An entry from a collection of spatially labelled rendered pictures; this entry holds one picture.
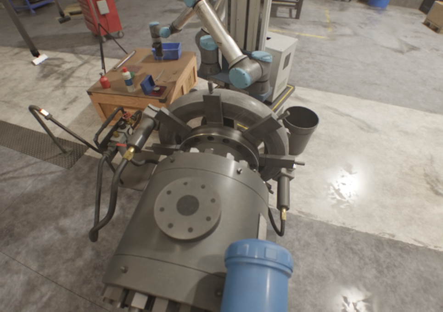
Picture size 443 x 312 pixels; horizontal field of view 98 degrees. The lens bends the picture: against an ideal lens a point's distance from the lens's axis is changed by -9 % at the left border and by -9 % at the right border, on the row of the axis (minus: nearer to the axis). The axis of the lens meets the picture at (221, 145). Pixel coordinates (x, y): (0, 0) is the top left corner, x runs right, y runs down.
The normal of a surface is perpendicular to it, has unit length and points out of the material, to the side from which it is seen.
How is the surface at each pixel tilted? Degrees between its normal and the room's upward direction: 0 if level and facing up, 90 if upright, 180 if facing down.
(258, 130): 90
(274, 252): 11
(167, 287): 1
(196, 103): 90
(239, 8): 90
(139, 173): 0
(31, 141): 0
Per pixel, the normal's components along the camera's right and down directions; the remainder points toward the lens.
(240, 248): -0.54, -0.64
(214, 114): -0.19, 0.72
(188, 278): 0.18, -0.64
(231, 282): -0.82, -0.49
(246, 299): -0.32, -0.69
